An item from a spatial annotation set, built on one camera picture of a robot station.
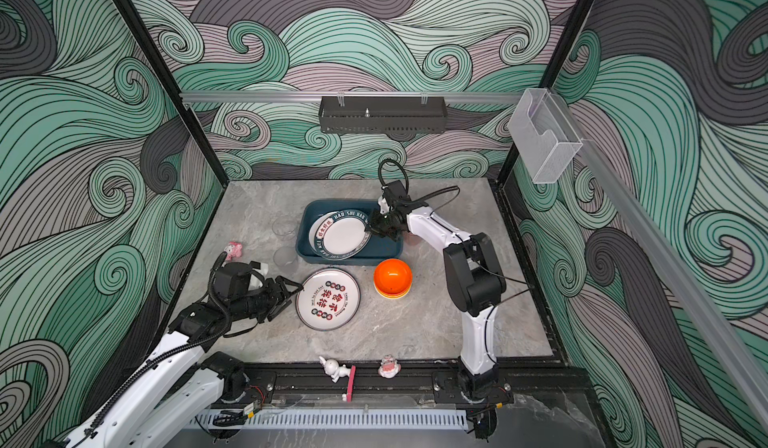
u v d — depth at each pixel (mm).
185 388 575
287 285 712
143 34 797
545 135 794
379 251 901
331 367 741
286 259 957
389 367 739
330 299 880
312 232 1005
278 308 688
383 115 952
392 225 806
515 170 1141
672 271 512
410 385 747
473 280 513
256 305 646
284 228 1037
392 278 846
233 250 954
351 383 698
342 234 952
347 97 928
